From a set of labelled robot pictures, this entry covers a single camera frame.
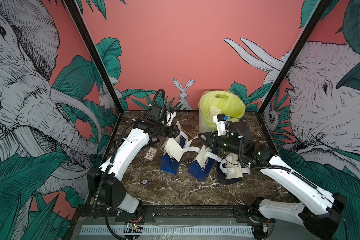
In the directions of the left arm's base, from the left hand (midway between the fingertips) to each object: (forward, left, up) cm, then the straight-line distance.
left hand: (177, 129), depth 78 cm
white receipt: (-11, +2, -2) cm, 11 cm away
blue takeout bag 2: (-20, -10, -5) cm, 23 cm away
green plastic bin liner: (+20, -35, -2) cm, 40 cm away
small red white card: (-1, +18, -23) cm, 29 cm away
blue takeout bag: (-11, +6, -18) cm, 22 cm away
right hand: (-10, -10, +9) cm, 17 cm away
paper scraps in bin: (+23, -26, -10) cm, 36 cm away
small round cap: (-19, +20, -25) cm, 37 cm away
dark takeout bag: (-23, -24, -3) cm, 33 cm away
